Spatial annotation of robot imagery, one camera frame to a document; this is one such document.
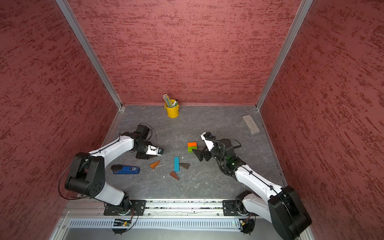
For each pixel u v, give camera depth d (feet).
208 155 2.37
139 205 2.46
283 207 1.33
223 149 1.96
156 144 2.55
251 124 3.49
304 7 2.33
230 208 2.44
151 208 2.48
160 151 2.61
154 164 2.87
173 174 2.80
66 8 2.33
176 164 2.88
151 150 2.60
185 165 2.87
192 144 3.16
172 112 3.59
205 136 2.24
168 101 3.49
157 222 2.33
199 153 2.33
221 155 2.08
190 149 3.04
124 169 2.77
